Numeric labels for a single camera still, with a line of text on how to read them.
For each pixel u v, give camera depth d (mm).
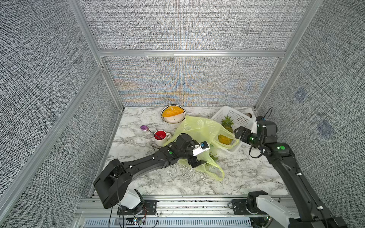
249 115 1095
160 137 964
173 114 1099
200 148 663
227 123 1001
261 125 564
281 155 485
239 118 1044
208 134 849
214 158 856
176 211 732
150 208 732
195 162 700
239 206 732
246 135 660
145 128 926
